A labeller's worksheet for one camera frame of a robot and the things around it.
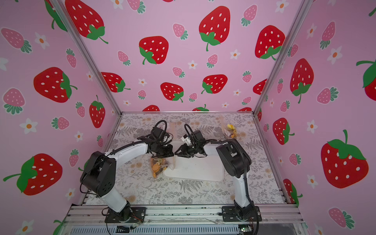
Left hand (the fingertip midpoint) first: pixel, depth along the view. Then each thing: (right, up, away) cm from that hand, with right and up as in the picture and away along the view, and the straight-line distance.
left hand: (176, 154), depth 90 cm
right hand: (-1, -2, 0) cm, 2 cm away
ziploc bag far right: (+36, +15, +11) cm, 40 cm away
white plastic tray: (+21, -8, +1) cm, 22 cm away
